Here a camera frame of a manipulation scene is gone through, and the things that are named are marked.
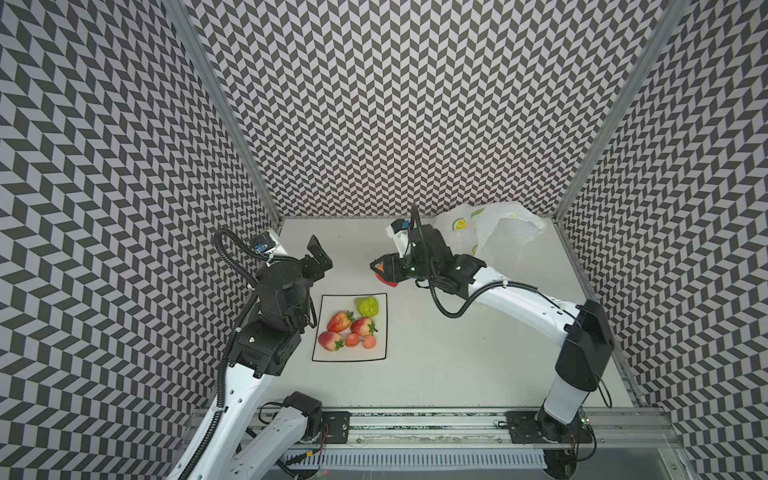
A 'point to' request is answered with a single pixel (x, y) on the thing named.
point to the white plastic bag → (495, 232)
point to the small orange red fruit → (369, 341)
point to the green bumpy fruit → (368, 306)
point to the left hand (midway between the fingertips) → (300, 248)
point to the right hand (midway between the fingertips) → (377, 273)
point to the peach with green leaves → (363, 327)
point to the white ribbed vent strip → (431, 460)
